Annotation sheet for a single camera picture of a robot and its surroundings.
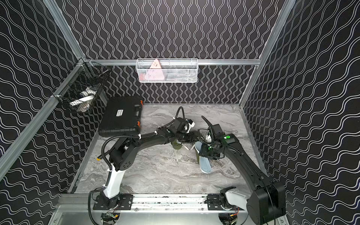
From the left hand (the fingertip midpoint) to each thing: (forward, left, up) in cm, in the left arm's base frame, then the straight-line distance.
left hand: (199, 137), depth 87 cm
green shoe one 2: (-10, 0, -9) cm, 13 cm away
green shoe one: (-1, +15, -9) cm, 17 cm away
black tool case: (+17, +56, -5) cm, 59 cm away
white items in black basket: (+6, +63, +23) cm, 68 cm away
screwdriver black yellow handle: (-14, +63, -12) cm, 66 cm away
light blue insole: (-18, -2, +3) cm, 18 cm away
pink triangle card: (+32, +30, +24) cm, 50 cm away
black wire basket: (+20, +78, +15) cm, 82 cm away
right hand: (-11, -2, +1) cm, 11 cm away
